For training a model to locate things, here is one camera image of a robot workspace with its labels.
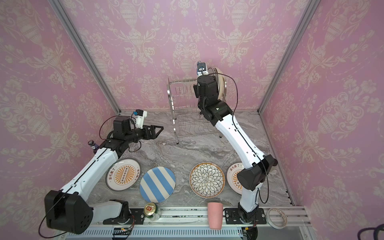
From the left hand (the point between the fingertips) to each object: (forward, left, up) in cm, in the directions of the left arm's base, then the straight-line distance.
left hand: (158, 128), depth 78 cm
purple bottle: (-7, +34, -8) cm, 36 cm away
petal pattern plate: (-18, -27, -25) cm, 40 cm away
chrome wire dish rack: (+25, -13, -21) cm, 35 cm away
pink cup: (-34, -30, -20) cm, 50 cm away
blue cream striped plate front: (-20, +1, -26) cm, 33 cm away
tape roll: (-38, -57, -23) cm, 72 cm away
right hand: (+13, -25, +22) cm, 36 cm away
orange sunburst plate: (-15, +23, -26) cm, 37 cm away
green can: (-35, -1, -15) cm, 38 cm away
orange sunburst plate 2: (-16, -41, -25) cm, 51 cm away
